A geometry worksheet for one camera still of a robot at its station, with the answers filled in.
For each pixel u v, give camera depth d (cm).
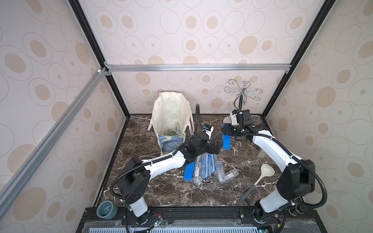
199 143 62
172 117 111
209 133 73
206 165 87
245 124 66
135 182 44
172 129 103
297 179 44
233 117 78
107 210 74
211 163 89
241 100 73
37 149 51
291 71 92
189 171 88
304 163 44
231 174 87
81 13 70
